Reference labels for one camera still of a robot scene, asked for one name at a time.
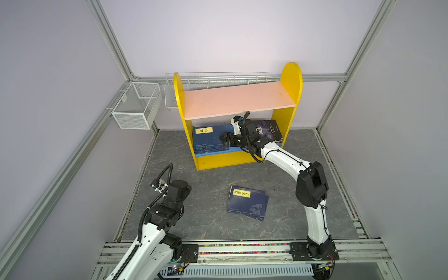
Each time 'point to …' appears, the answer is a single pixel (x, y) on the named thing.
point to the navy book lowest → (252, 203)
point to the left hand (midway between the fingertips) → (182, 188)
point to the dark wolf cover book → (268, 130)
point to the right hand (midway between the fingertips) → (224, 138)
